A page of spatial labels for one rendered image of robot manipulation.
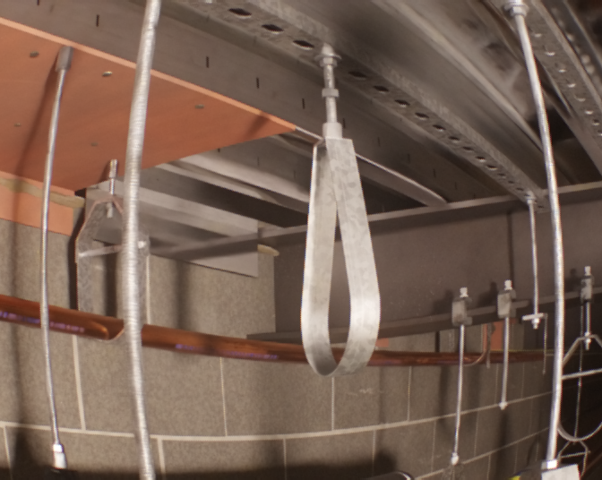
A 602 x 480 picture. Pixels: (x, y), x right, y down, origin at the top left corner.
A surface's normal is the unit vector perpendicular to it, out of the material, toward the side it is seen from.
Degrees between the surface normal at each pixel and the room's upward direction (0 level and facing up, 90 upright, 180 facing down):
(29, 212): 90
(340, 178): 74
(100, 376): 90
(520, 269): 90
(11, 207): 90
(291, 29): 180
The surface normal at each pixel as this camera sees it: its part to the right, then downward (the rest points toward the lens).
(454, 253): -0.54, -0.15
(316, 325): 0.35, -0.21
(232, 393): 0.84, -0.12
